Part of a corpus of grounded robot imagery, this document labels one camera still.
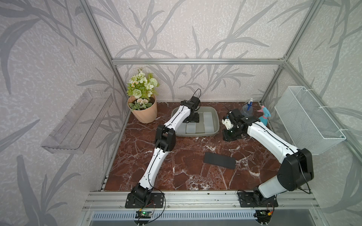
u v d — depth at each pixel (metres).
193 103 0.82
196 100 0.87
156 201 0.73
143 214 0.71
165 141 0.66
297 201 0.74
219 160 0.89
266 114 0.91
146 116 0.98
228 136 0.74
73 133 0.65
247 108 1.00
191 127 1.01
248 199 0.73
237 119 0.65
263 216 0.71
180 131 1.00
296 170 0.42
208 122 1.06
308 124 0.64
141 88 0.90
